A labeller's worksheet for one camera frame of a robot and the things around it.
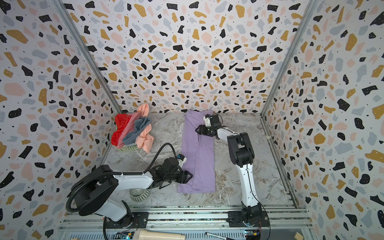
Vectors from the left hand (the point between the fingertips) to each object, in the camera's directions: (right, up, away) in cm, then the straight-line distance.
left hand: (190, 174), depth 85 cm
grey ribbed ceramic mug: (-27, -9, -7) cm, 29 cm away
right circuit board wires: (+31, -25, -14) cm, 42 cm away
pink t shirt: (-39, +26, +8) cm, 47 cm away
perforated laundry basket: (-40, +13, +11) cm, 44 cm away
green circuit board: (-29, -25, -15) cm, 41 cm away
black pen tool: (+14, -25, -15) cm, 32 cm away
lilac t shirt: (+5, +11, +15) cm, 19 cm away
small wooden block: (+51, -24, -16) cm, 59 cm away
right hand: (+3, +27, +21) cm, 34 cm away
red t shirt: (-50, +32, +19) cm, 62 cm away
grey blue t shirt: (-33, +29, +9) cm, 44 cm away
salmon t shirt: (-28, +18, +7) cm, 34 cm away
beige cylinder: (-20, -22, -18) cm, 34 cm away
